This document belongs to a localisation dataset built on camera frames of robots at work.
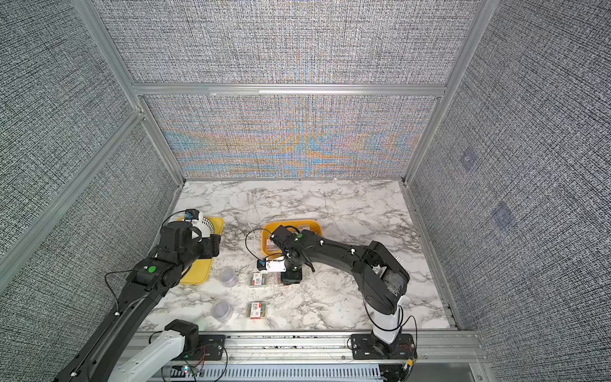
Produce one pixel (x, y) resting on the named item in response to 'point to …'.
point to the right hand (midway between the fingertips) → (285, 266)
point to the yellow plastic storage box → (270, 248)
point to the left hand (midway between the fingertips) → (213, 234)
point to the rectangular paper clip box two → (256, 309)
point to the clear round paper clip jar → (228, 276)
